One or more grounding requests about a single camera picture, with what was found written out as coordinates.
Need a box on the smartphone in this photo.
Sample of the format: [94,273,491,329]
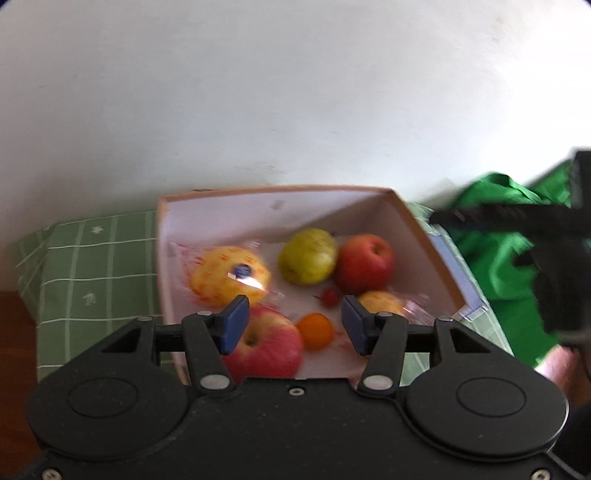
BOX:
[427,226,488,324]

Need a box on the large red apple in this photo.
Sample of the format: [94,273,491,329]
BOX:
[222,307,305,381]

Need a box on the person's right hand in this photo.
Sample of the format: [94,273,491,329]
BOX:
[538,347,591,416]

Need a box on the yellow apple blue sticker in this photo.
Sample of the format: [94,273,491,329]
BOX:
[171,240,287,308]

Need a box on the bright green cloth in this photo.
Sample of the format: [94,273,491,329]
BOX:
[450,161,573,370]

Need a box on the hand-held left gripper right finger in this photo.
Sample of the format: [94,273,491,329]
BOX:
[341,295,490,398]

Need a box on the small orange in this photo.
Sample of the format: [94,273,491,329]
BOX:
[295,313,334,352]

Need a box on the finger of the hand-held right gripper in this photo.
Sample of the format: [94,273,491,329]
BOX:
[431,203,573,234]

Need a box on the green checked tablecloth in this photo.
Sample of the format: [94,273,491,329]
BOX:
[16,203,513,386]

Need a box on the small red hawthorn berry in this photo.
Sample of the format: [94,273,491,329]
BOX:
[314,287,341,309]

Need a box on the cardboard box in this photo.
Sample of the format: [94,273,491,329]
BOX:
[156,185,466,386]

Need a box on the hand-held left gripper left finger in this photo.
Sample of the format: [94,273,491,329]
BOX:
[99,295,252,398]

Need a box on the small red apple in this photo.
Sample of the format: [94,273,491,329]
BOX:
[335,234,395,296]

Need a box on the green pear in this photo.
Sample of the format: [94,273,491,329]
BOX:
[278,228,339,284]

